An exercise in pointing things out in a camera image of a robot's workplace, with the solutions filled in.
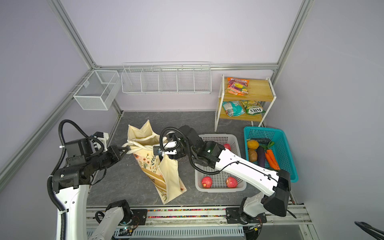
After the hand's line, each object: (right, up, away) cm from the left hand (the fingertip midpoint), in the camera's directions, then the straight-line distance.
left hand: (127, 151), depth 66 cm
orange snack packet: (+54, +33, +16) cm, 65 cm away
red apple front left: (+37, -19, +13) cm, 43 cm away
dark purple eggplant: (+71, -7, +24) cm, 75 cm away
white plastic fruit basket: (+44, -19, +18) cm, 51 cm away
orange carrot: (+78, -9, +25) cm, 82 cm away
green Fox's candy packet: (+68, +23, +30) cm, 78 cm away
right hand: (+18, +6, 0) cm, 19 cm away
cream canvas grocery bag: (+16, -10, +1) cm, 19 cm away
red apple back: (+50, -19, +13) cm, 55 cm away
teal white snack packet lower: (+55, +23, +30) cm, 66 cm away
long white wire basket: (+11, +44, +33) cm, 56 cm away
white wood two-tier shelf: (+68, +32, +20) cm, 77 cm away
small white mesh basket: (-35, +36, +37) cm, 62 cm away
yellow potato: (+67, -1, +28) cm, 73 cm away
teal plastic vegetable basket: (+84, -3, +27) cm, 88 cm away
